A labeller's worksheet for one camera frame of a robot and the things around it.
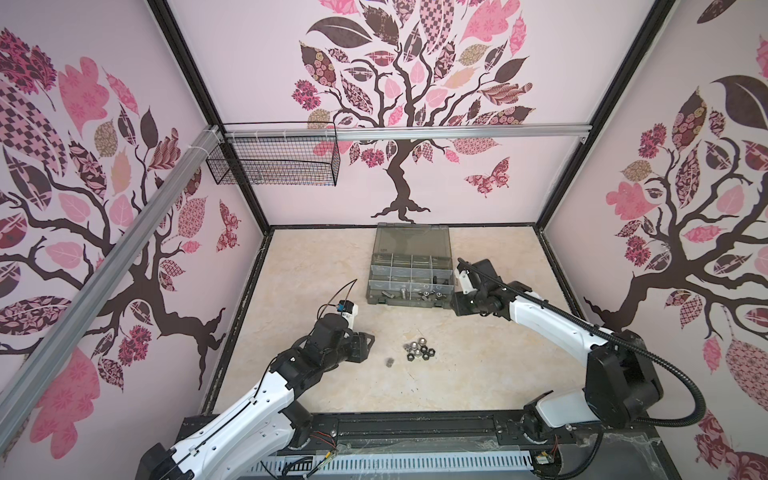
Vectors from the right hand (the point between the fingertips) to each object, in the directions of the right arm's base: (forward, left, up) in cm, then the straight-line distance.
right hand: (456, 299), depth 88 cm
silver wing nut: (+6, +6, -7) cm, 11 cm away
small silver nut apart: (-16, +21, -8) cm, 27 cm away
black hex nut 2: (-14, +14, -9) cm, 22 cm away
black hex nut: (-13, +8, -9) cm, 18 cm away
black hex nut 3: (-14, +10, -10) cm, 20 cm away
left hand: (-14, +26, +1) cm, 30 cm away
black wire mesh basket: (+40, +54, +25) cm, 72 cm away
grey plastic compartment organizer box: (+16, +13, -4) cm, 21 cm away
